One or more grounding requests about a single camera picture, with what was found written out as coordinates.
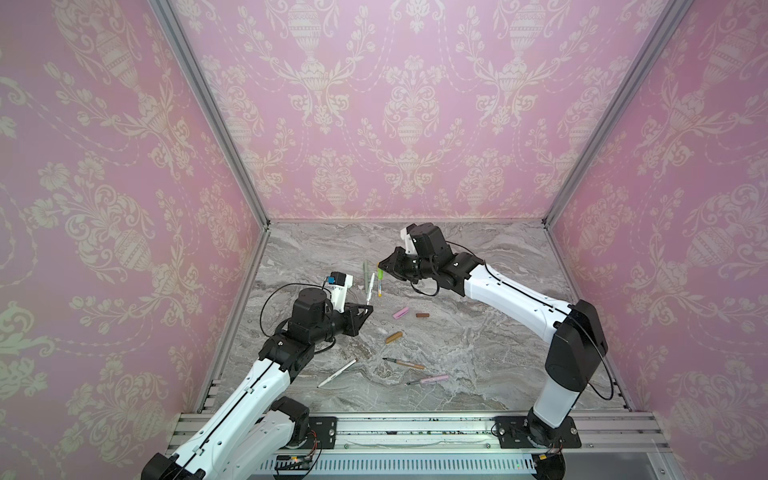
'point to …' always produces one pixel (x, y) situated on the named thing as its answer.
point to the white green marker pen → (371, 288)
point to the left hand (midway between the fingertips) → (373, 311)
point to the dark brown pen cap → (422, 315)
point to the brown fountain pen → (405, 363)
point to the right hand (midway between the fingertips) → (379, 264)
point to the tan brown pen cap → (393, 337)
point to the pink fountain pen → (429, 379)
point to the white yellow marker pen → (380, 286)
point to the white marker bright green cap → (337, 373)
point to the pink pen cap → (400, 313)
